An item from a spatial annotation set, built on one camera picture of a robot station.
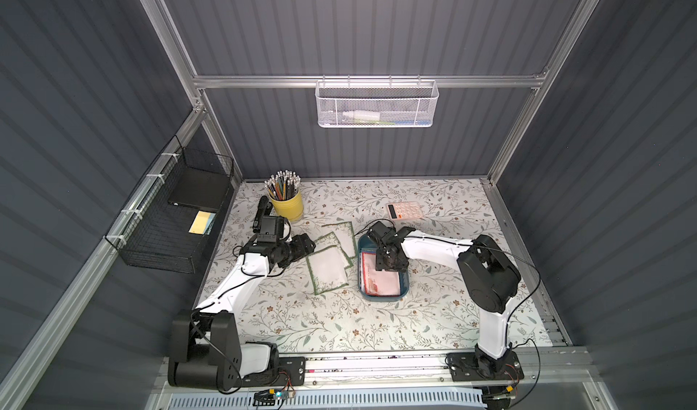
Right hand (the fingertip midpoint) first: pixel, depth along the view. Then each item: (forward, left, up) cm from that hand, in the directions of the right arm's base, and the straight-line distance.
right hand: (383, 269), depth 93 cm
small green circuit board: (-37, +33, -2) cm, 49 cm away
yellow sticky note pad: (+1, +52, +26) cm, 58 cm away
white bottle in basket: (+42, +8, +34) cm, 54 cm away
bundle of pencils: (+25, +36, +16) cm, 47 cm away
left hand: (+1, +25, +11) cm, 27 cm away
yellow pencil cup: (+19, +34, +9) cm, 40 cm away
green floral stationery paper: (+15, +14, +1) cm, 20 cm away
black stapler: (+26, +48, 0) cm, 55 cm away
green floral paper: (+1, +20, 0) cm, 20 cm away
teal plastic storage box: (+7, +6, +6) cm, 11 cm away
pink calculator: (+25, -10, +1) cm, 27 cm away
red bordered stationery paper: (-5, 0, 0) cm, 5 cm away
